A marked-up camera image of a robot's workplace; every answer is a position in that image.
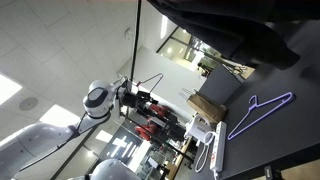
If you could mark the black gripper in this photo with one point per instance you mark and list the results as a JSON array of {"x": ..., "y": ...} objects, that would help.
[{"x": 130, "y": 99}]

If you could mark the purple plastic clothes hanger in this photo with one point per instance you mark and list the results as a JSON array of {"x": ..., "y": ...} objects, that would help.
[{"x": 260, "y": 119}]

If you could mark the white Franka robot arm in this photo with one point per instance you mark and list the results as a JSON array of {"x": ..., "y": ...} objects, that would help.
[{"x": 43, "y": 136}]

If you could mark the black stand rod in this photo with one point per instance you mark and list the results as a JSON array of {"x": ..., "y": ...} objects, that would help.
[{"x": 136, "y": 40}]

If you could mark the red chair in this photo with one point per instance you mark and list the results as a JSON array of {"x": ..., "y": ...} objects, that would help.
[
  {"x": 159, "y": 111},
  {"x": 146, "y": 130}
]

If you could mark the white electric kettle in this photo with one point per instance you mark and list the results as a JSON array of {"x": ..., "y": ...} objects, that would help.
[{"x": 196, "y": 128}]

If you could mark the brown cardboard box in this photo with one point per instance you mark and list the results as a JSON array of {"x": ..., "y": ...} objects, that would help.
[{"x": 208, "y": 108}]

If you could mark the grey partition panel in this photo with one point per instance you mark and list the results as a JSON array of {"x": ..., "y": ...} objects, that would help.
[{"x": 220, "y": 83}]

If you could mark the rectangular ceiling light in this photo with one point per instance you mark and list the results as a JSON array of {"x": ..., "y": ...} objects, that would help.
[
  {"x": 6, "y": 88},
  {"x": 58, "y": 116}
]

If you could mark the white power strip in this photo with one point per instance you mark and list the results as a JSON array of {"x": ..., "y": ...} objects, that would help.
[{"x": 218, "y": 146}]

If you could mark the black cloth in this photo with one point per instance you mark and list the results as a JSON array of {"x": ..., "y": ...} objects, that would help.
[{"x": 233, "y": 26}]

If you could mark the round ceiling speaker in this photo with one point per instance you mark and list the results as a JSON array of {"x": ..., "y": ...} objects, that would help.
[{"x": 28, "y": 103}]

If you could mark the black table clamp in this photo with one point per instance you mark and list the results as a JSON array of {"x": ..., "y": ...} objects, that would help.
[{"x": 271, "y": 173}]

